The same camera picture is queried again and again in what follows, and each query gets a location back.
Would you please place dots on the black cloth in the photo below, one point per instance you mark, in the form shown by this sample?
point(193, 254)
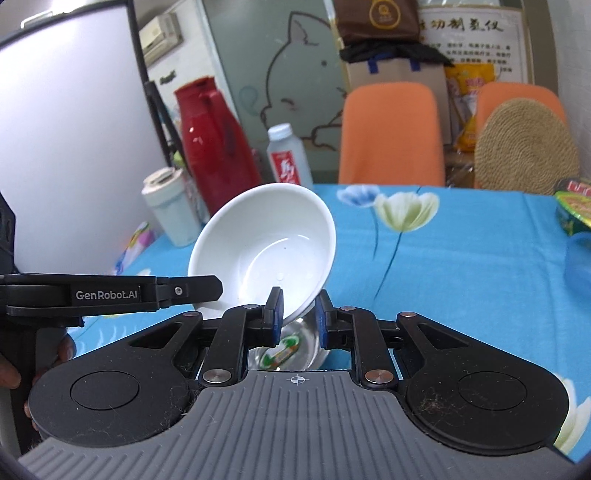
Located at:
point(397, 53)

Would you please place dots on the red thermos jug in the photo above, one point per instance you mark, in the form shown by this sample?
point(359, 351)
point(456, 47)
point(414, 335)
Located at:
point(212, 147)

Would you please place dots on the person's left hand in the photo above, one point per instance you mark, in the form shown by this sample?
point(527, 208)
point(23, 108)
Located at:
point(67, 348)

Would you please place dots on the plain white bowl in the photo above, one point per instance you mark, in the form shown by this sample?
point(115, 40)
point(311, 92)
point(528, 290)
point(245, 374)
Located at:
point(263, 244)

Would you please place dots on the blue plastic bowl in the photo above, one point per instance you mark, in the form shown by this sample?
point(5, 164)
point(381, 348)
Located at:
point(579, 267)

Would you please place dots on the blue floral tablecloth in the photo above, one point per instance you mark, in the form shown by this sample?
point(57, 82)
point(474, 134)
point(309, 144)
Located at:
point(452, 258)

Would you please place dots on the yellow snack packet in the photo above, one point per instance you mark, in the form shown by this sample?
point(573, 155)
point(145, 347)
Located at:
point(471, 83)

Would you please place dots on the orange chair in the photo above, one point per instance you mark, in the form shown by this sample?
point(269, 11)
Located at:
point(521, 92)
point(392, 138)

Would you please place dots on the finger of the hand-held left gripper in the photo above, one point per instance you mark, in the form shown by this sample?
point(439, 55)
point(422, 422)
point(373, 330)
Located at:
point(194, 290)

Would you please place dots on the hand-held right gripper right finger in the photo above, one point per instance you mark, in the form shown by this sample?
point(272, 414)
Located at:
point(324, 323)

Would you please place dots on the black tripod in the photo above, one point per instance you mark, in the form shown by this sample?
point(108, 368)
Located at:
point(161, 120)

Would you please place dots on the wall air conditioner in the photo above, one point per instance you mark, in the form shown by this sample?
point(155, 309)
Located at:
point(159, 37)

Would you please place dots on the white bottle with red label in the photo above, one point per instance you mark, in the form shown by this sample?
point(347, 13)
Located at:
point(288, 157)

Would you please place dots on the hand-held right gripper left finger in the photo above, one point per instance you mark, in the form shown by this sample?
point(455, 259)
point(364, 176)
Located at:
point(276, 318)

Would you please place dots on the green instant noodle bowl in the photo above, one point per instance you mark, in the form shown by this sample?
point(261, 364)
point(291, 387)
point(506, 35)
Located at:
point(575, 207)

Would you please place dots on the pale lidded cup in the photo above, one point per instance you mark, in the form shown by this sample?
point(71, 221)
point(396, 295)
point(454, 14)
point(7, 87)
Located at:
point(171, 207)

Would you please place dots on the white board panel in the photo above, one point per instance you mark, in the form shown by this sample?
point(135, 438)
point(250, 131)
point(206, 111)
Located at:
point(69, 138)

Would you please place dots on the stainless steel bowl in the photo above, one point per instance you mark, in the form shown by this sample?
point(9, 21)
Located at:
point(295, 346)

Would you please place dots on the wall poster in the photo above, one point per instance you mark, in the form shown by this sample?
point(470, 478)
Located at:
point(471, 41)

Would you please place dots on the round woven mat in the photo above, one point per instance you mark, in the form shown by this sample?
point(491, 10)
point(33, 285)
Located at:
point(526, 152)

